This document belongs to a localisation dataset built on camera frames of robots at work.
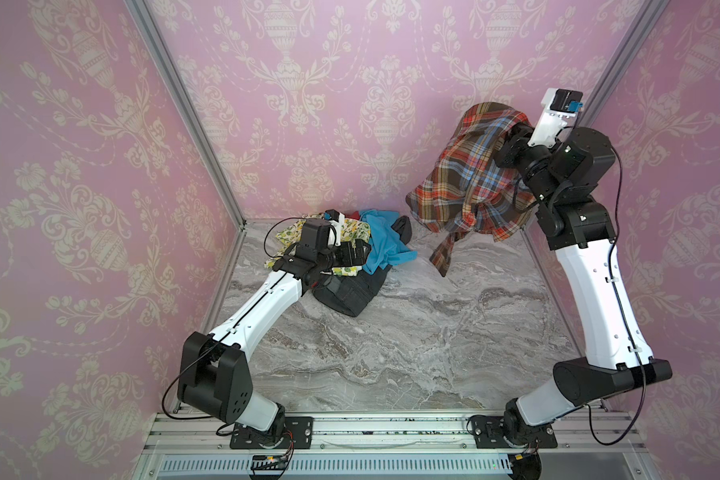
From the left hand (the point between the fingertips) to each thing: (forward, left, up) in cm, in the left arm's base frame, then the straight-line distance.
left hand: (359, 249), depth 82 cm
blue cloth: (+11, -8, -11) cm, 17 cm away
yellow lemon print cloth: (+17, +4, -10) cm, 20 cm away
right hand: (+4, -29, +35) cm, 45 cm away
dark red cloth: (+27, +3, -13) cm, 31 cm away
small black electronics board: (-46, +22, -27) cm, 58 cm away
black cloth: (-2, +3, -21) cm, 22 cm away
